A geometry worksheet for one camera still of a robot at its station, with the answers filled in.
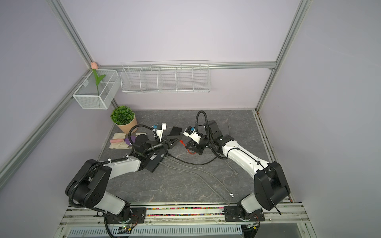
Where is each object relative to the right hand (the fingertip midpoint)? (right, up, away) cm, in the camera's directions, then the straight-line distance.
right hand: (188, 145), depth 81 cm
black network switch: (-22, -10, +10) cm, 26 cm away
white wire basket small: (-55, +33, +8) cm, 65 cm away
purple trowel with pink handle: (-25, +5, -17) cm, 31 cm away
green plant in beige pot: (-44, +16, +16) cm, 49 cm away
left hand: (-4, +3, -4) cm, 6 cm away
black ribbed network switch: (-11, +7, +24) cm, 27 cm away
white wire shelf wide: (-15, +44, +18) cm, 49 cm away
